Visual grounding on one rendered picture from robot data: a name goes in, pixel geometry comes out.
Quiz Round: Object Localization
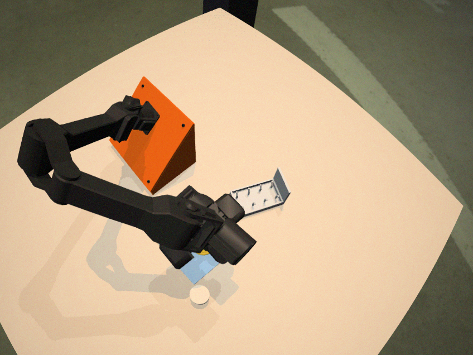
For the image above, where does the light blue flat mat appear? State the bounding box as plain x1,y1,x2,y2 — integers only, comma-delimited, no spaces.
180,253,219,284

